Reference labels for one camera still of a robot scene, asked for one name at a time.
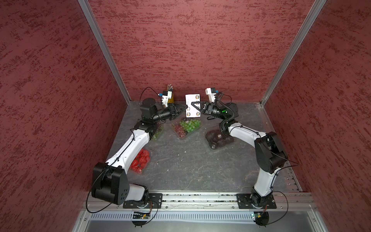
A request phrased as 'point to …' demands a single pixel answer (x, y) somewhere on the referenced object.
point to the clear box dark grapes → (157, 133)
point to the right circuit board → (262, 218)
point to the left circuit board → (140, 218)
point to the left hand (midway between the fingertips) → (187, 110)
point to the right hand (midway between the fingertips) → (191, 107)
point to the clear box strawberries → (141, 161)
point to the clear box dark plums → (216, 139)
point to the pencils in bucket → (170, 89)
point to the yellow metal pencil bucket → (171, 100)
